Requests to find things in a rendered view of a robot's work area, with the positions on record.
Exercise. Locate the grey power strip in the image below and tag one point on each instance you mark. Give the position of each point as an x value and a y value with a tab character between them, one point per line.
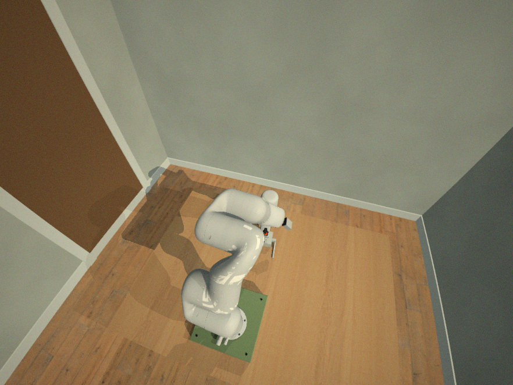
268	241

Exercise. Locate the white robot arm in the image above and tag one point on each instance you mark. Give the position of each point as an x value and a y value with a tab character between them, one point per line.
210	298

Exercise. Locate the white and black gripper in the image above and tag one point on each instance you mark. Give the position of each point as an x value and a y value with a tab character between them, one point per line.
265	229

